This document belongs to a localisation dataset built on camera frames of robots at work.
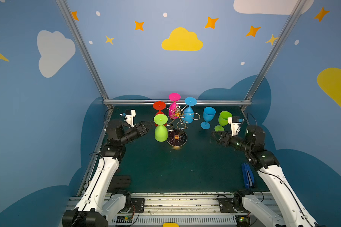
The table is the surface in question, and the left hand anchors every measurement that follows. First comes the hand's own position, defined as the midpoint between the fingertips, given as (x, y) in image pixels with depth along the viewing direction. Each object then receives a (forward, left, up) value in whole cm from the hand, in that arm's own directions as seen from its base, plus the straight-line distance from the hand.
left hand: (151, 122), depth 71 cm
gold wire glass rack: (+11, -14, -29) cm, 34 cm away
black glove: (-21, +19, -30) cm, 42 cm away
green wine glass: (+1, -4, -10) cm, 11 cm away
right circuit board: (-38, -49, -34) cm, 71 cm away
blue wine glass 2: (+22, -36, -16) cm, 45 cm away
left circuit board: (-38, +14, -34) cm, 53 cm away
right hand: (-3, -33, -3) cm, 34 cm away
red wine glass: (+14, -3, -2) cm, 15 cm away
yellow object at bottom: (-40, -10, -31) cm, 52 cm away
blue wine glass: (+15, -21, -10) cm, 27 cm away
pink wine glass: (+22, -12, -2) cm, 25 cm away
